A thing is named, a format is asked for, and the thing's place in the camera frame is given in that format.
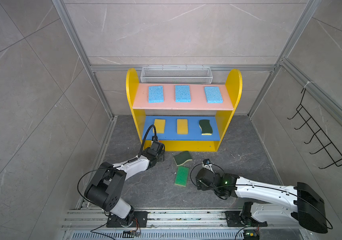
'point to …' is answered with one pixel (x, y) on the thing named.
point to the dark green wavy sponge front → (206, 128)
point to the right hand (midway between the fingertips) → (202, 178)
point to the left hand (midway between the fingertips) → (157, 149)
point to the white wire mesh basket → (176, 74)
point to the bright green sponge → (182, 176)
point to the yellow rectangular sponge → (182, 126)
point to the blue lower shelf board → (194, 132)
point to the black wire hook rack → (327, 146)
